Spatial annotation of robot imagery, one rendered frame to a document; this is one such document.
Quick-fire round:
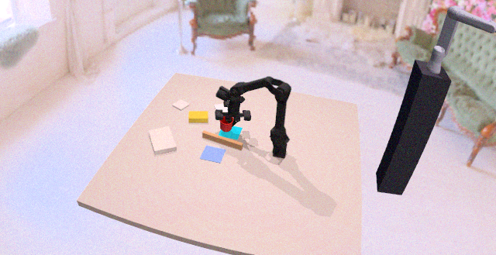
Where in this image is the brown wooden bar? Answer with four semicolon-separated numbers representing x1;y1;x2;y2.
202;131;243;150

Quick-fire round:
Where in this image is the dark red cup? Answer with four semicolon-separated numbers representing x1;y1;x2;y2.
219;116;233;132

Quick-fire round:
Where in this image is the yellow flat block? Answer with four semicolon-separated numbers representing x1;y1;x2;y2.
188;111;208;122

